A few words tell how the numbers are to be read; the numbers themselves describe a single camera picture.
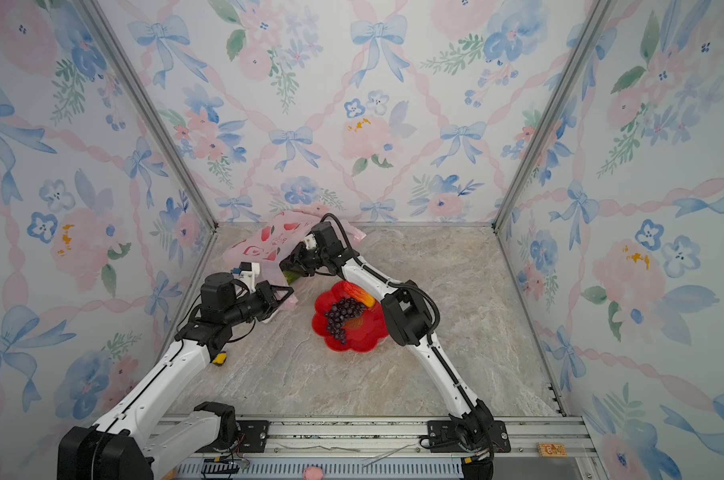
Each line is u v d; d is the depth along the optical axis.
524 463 0.73
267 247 0.97
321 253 0.82
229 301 0.64
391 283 0.66
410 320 0.65
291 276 0.90
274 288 0.75
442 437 0.73
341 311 0.92
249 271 0.74
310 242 0.92
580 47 0.74
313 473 0.68
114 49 0.74
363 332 0.91
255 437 0.74
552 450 0.72
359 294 0.95
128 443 0.40
